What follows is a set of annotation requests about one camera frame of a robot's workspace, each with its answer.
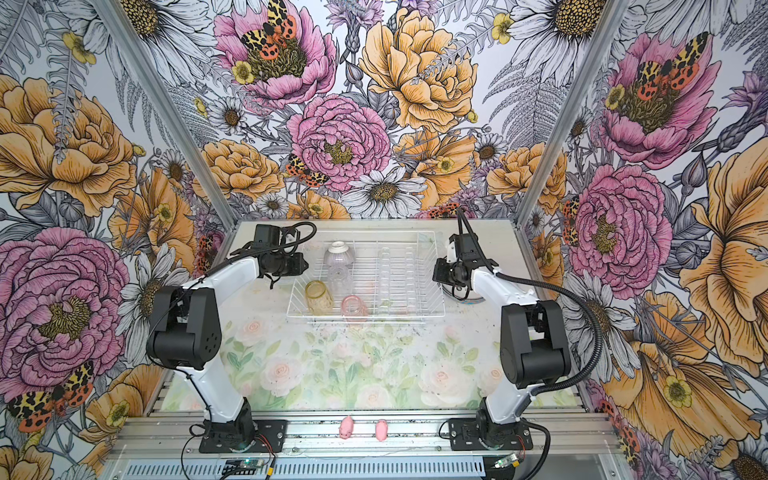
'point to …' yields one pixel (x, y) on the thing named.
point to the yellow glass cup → (319, 299)
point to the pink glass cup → (354, 309)
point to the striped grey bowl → (339, 254)
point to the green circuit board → (243, 466)
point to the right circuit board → (505, 461)
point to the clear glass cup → (340, 278)
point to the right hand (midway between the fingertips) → (435, 279)
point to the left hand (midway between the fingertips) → (305, 272)
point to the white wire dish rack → (367, 277)
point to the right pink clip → (381, 430)
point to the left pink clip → (346, 428)
